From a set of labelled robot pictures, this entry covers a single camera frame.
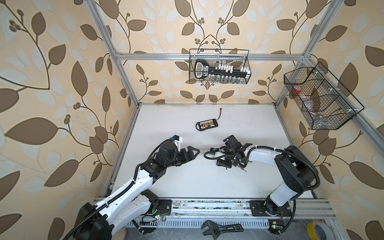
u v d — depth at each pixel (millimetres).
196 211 737
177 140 733
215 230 680
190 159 678
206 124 1071
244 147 692
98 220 391
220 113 1155
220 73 856
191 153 689
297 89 866
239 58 911
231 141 746
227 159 789
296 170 461
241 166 871
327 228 663
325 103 726
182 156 681
